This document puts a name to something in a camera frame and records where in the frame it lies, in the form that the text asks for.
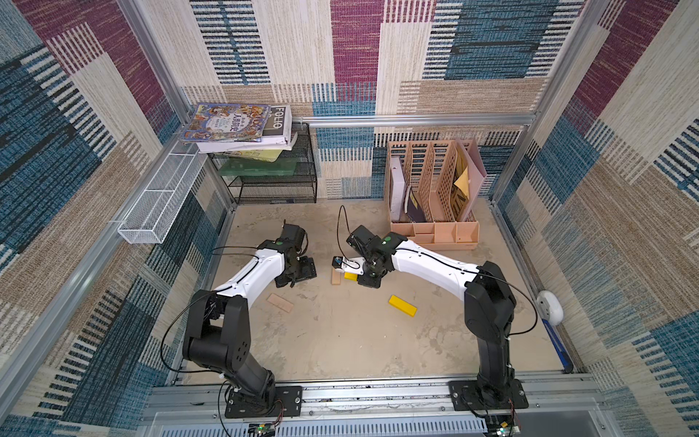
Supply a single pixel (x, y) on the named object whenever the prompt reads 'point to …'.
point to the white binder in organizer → (397, 184)
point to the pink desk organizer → (432, 187)
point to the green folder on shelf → (249, 167)
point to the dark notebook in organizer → (414, 208)
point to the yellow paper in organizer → (462, 182)
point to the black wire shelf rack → (289, 179)
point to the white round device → (550, 308)
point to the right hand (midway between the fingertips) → (364, 271)
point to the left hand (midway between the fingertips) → (302, 274)
